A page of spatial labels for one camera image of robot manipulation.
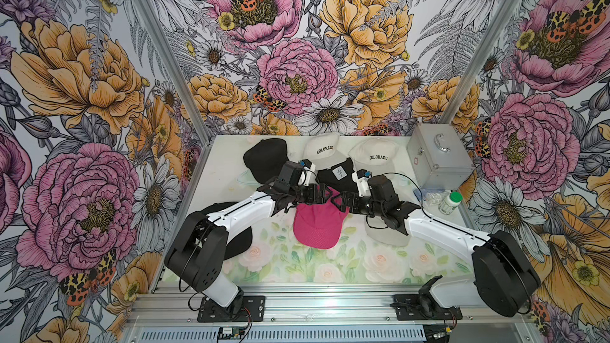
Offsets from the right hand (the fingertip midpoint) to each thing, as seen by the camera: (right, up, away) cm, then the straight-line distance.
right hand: (340, 206), depth 85 cm
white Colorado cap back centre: (-5, +21, +24) cm, 32 cm away
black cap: (-31, +17, +25) cm, 43 cm away
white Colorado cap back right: (+20, +18, +24) cm, 35 cm away
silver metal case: (+41, +17, +11) cm, 46 cm away
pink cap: (-8, -8, +2) cm, 11 cm away
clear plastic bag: (+38, +2, +12) cm, 40 cm away
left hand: (-7, +2, +2) cm, 8 cm away
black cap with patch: (+2, +9, +18) cm, 20 cm away
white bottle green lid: (+42, 0, +5) cm, 42 cm away
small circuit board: (-34, -35, -13) cm, 51 cm away
